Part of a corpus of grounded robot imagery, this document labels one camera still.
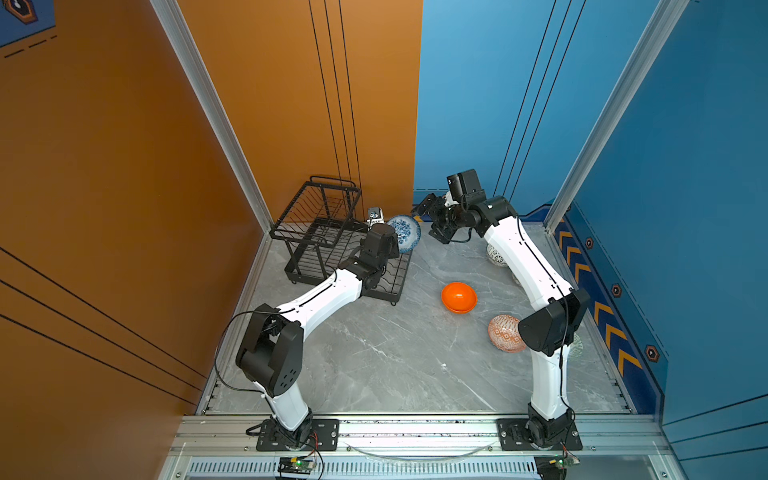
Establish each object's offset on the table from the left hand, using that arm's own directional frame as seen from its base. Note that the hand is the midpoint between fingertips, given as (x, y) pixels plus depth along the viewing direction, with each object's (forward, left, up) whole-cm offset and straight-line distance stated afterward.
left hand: (389, 230), depth 87 cm
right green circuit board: (-54, -40, -23) cm, 71 cm away
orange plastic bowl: (-10, -23, -21) cm, 32 cm away
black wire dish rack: (+23, +28, -24) cm, 44 cm away
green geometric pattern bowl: (-27, -53, -20) cm, 63 cm away
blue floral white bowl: (+3, -6, -3) cm, 7 cm away
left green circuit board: (-54, +21, -25) cm, 63 cm away
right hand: (-1, -7, +6) cm, 9 cm away
